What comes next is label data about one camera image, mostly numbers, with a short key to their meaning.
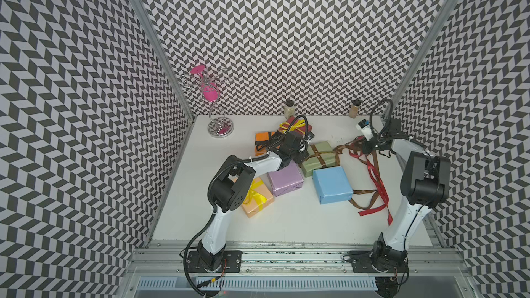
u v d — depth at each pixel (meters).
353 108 1.15
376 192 0.89
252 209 0.79
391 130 0.77
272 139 0.99
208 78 1.05
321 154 0.94
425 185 0.54
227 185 0.54
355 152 1.02
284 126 1.06
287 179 0.86
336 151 0.96
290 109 1.12
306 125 1.06
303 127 1.04
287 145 0.76
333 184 0.87
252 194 0.83
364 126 0.86
